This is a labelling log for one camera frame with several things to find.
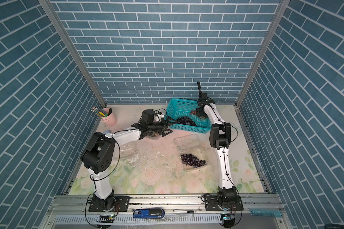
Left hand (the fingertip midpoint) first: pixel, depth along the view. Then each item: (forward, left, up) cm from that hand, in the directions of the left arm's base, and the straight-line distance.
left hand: (178, 127), depth 87 cm
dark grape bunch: (-16, -8, -12) cm, 21 cm away
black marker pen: (-42, -6, -15) cm, 45 cm away
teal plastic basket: (+29, 0, -13) cm, 32 cm away
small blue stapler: (+5, +50, -14) cm, 52 cm away
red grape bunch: (+24, -12, -13) cm, 29 cm away
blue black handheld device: (-43, +14, -12) cm, 46 cm away
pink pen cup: (+13, +49, -10) cm, 51 cm away
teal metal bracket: (-42, -46, -15) cm, 64 cm away
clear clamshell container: (-10, -10, -16) cm, 21 cm away
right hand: (+22, -20, -13) cm, 32 cm away
